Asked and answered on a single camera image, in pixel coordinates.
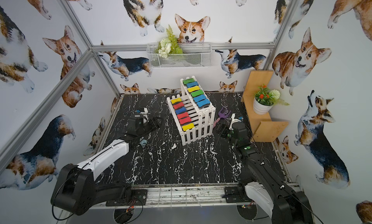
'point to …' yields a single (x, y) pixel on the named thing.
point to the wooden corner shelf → (263, 131)
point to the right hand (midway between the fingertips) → (225, 121)
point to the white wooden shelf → (192, 111)
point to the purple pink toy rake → (221, 115)
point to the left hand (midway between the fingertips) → (160, 117)
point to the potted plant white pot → (264, 100)
